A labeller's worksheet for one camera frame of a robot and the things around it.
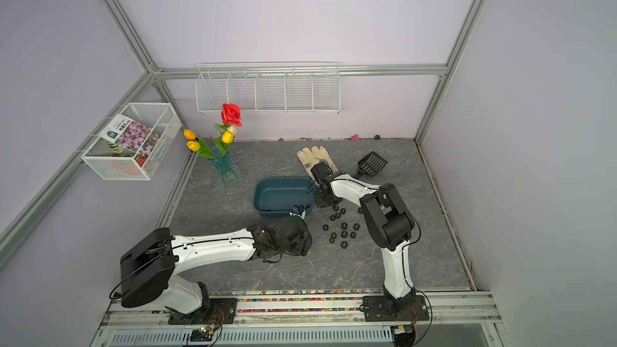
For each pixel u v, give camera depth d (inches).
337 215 36.9
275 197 39.9
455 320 28.8
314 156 44.9
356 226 36.0
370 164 44.1
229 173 41.4
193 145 30.8
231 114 30.2
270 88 39.0
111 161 28.9
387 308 25.8
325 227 36.0
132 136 29.1
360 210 38.0
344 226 36.0
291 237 25.3
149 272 16.6
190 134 31.8
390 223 20.7
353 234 35.0
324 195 29.1
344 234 35.1
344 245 34.1
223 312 28.5
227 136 32.4
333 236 35.0
